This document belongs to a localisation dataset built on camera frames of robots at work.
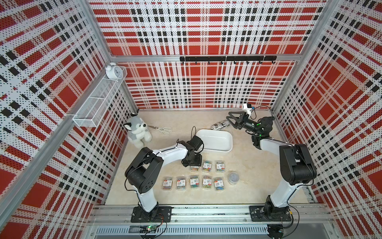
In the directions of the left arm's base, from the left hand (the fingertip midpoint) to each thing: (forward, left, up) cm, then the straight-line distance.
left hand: (198, 163), depth 91 cm
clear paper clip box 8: (-4, +2, 0) cm, 4 cm away
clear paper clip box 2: (-12, -5, +1) cm, 13 cm away
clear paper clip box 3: (-12, +2, +1) cm, 12 cm away
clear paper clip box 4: (-13, +9, +1) cm, 16 cm away
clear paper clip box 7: (-3, -5, +1) cm, 6 cm away
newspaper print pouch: (+29, -16, +1) cm, 33 cm away
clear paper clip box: (-13, -12, +1) cm, 17 cm away
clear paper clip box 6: (-2, -14, +1) cm, 14 cm away
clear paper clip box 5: (-12, +17, +1) cm, 21 cm away
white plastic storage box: (+17, -13, -1) cm, 21 cm away
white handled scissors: (+26, +25, -1) cm, 36 cm away
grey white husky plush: (+14, +37, +13) cm, 42 cm away
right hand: (+15, -18, +27) cm, 36 cm away
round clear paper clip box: (-10, -20, +2) cm, 23 cm away
